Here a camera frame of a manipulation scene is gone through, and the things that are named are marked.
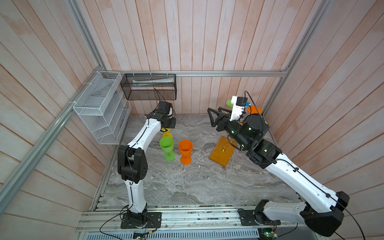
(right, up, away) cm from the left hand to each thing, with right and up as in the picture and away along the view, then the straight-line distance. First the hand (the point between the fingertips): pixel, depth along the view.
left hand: (171, 124), depth 92 cm
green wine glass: (-2, -11, -5) cm, 13 cm away
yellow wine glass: (-4, -6, +12) cm, 14 cm away
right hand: (+21, +5, -33) cm, 39 cm away
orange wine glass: (+9, -14, -5) cm, 17 cm away
